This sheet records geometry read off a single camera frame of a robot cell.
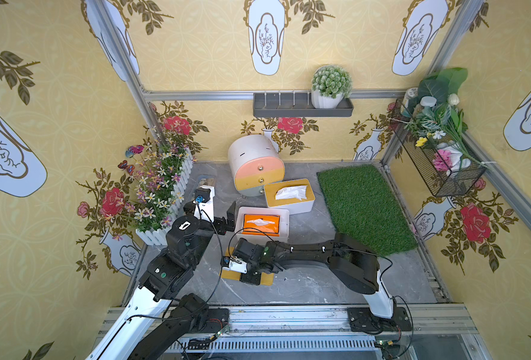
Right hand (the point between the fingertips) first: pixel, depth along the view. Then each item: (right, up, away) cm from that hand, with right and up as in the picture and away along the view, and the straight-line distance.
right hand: (252, 256), depth 90 cm
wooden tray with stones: (-24, +30, +20) cm, 43 cm away
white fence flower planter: (-39, +34, +2) cm, 52 cm away
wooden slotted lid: (+7, +26, +8) cm, 28 cm away
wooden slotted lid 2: (+5, -6, -6) cm, 10 cm away
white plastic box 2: (+18, +24, +2) cm, 30 cm away
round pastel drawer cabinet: (+2, +38, 0) cm, 38 cm away
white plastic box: (+13, +10, +2) cm, 16 cm away
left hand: (-11, +25, -23) cm, 36 cm away
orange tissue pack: (+6, +14, -2) cm, 15 cm away
